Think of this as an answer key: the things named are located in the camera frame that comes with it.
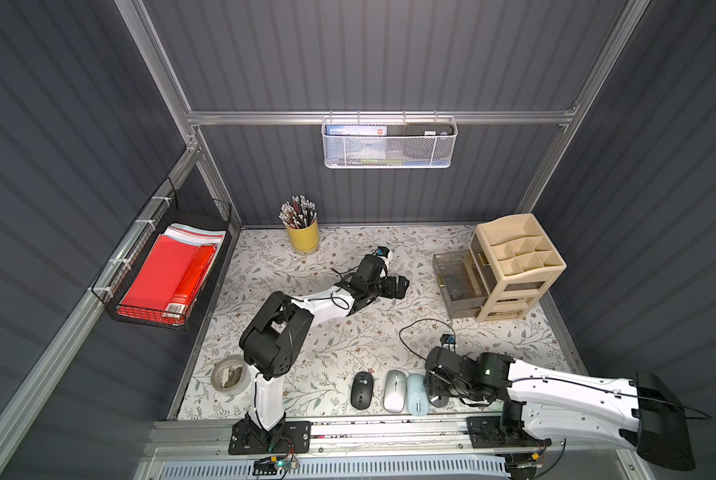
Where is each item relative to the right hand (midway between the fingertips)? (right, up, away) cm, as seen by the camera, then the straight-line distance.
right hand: (432, 389), depth 78 cm
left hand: (-6, +27, +14) cm, 31 cm away
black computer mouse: (-19, -1, +1) cm, 19 cm away
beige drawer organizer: (+23, +33, -1) cm, 41 cm away
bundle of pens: (-41, +50, +22) cm, 68 cm away
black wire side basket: (-68, +46, +8) cm, 83 cm away
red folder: (-65, +28, -8) cm, 71 cm away
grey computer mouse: (-10, -1, +2) cm, 10 cm away
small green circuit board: (-37, -14, -8) cm, 41 cm away
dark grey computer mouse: (+1, -3, -2) cm, 4 cm away
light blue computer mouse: (-4, -2, -1) cm, 5 cm away
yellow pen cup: (-40, +40, +28) cm, 63 cm away
